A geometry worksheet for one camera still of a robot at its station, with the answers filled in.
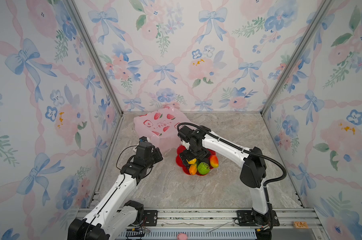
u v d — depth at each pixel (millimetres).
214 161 858
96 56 864
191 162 837
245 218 733
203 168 815
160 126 950
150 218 736
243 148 518
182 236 689
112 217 445
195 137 605
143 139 732
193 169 833
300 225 717
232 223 734
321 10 703
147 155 628
